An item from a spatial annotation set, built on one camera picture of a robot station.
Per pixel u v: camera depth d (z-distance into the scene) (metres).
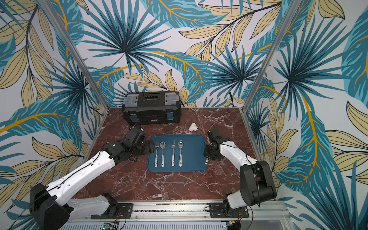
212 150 0.68
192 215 0.73
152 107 0.99
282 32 0.77
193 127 1.04
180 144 0.96
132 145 0.58
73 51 0.84
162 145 0.95
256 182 0.43
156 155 0.92
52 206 0.37
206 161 0.86
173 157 0.91
